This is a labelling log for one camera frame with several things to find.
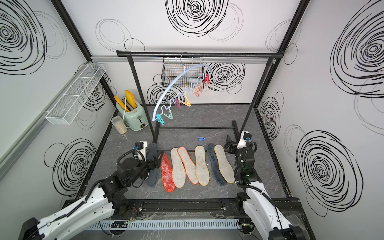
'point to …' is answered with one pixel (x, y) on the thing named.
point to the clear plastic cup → (117, 121)
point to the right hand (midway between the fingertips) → (237, 137)
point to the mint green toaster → (136, 119)
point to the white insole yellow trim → (202, 169)
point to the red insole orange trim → (167, 174)
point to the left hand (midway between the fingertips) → (156, 151)
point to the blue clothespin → (201, 138)
